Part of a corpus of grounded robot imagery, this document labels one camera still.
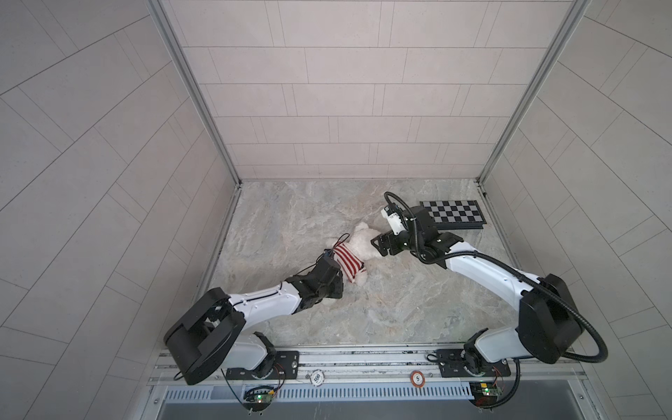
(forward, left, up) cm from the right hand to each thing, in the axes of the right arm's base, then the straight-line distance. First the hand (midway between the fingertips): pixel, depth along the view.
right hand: (378, 238), depth 84 cm
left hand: (-9, +11, -12) cm, 19 cm away
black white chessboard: (+15, -33, -10) cm, 38 cm away
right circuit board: (-41, -24, -15) cm, 49 cm away
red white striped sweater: (-5, +10, -5) cm, 12 cm away
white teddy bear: (+2, +5, -3) cm, 6 cm away
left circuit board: (-39, +35, -11) cm, 54 cm away
